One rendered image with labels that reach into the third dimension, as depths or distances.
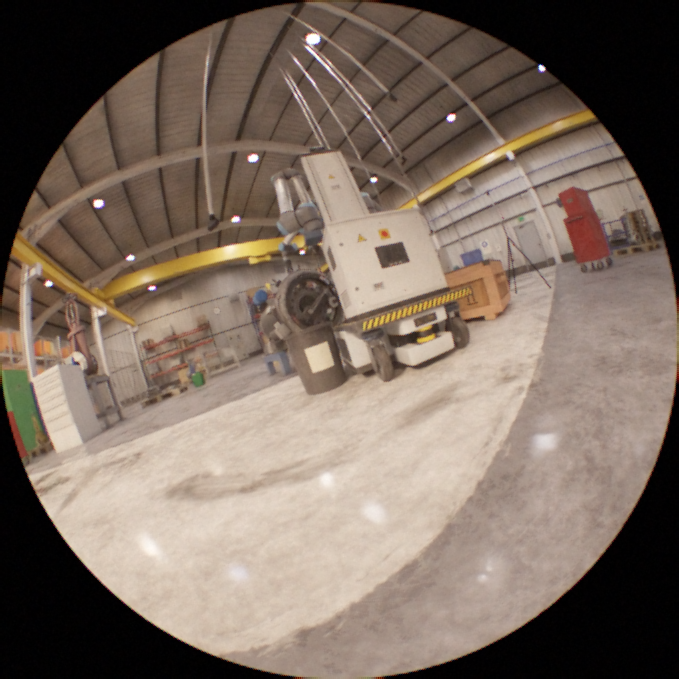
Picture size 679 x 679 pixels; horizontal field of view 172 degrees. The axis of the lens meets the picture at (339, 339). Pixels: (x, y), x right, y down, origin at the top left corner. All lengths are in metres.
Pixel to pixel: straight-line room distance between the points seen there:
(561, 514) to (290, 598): 0.41
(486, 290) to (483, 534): 1.77
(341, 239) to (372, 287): 0.29
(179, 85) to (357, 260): 8.09
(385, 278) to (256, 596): 1.20
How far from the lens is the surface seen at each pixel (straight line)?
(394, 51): 9.66
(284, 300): 2.08
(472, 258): 2.10
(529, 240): 11.75
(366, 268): 1.12
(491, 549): 0.38
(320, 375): 1.24
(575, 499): 0.44
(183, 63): 8.32
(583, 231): 4.07
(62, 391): 4.08
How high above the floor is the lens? 0.34
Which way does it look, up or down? 4 degrees down
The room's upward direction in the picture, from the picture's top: 18 degrees counter-clockwise
